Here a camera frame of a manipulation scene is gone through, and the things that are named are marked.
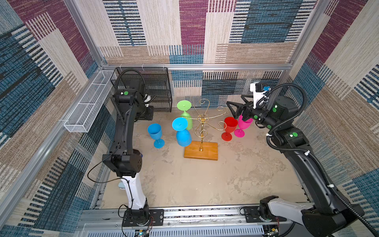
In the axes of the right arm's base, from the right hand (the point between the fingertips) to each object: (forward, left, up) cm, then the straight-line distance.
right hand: (236, 101), depth 64 cm
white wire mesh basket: (+13, +87, -24) cm, 91 cm away
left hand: (+5, +42, -15) cm, 45 cm away
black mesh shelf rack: (+42, +44, -22) cm, 65 cm away
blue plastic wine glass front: (+5, +41, -26) cm, 49 cm away
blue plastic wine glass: (-5, +24, -17) cm, 30 cm away
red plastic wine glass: (+8, -4, -26) cm, 27 cm away
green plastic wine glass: (+8, +23, -9) cm, 25 cm away
